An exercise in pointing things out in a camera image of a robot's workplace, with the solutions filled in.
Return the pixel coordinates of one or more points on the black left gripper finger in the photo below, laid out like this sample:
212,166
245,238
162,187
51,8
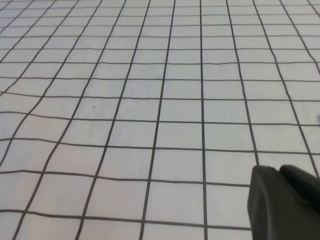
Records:
283,204

